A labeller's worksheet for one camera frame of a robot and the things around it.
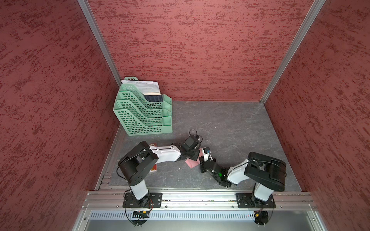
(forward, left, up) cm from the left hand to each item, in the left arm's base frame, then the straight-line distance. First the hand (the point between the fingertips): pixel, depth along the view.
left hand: (195, 156), depth 91 cm
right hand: (-2, -4, -1) cm, 4 cm away
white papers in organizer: (+38, +34, +27) cm, 58 cm away
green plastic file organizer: (+24, +39, +11) cm, 47 cm away
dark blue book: (+39, +31, +16) cm, 52 cm away
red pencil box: (-8, +25, +2) cm, 26 cm away
